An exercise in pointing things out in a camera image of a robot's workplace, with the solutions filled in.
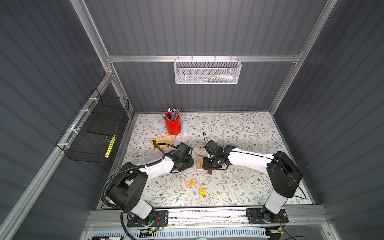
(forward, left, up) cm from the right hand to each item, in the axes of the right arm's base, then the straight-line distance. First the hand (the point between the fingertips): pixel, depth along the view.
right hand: (205, 167), depth 88 cm
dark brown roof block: (-1, -3, -3) cm, 4 cm away
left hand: (+3, +7, 0) cm, 8 cm away
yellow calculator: (+22, +26, -3) cm, 34 cm away
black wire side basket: (+5, +57, +26) cm, 63 cm away
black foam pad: (+12, +51, +28) cm, 59 cm away
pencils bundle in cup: (+35, +21, +11) cm, 42 cm away
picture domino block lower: (-8, +9, -3) cm, 13 cm away
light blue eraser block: (+32, +14, 0) cm, 34 cm away
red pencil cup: (+27, +21, +5) cm, 35 cm away
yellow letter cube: (-13, +2, -2) cm, 13 cm away
